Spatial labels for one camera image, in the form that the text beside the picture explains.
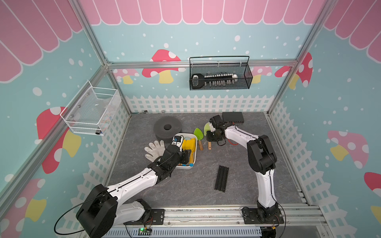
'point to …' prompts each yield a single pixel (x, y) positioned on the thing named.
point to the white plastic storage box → (187, 136)
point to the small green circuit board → (143, 231)
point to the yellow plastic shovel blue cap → (189, 145)
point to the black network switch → (233, 117)
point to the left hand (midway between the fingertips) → (187, 152)
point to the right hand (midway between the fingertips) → (208, 137)
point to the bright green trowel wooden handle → (199, 136)
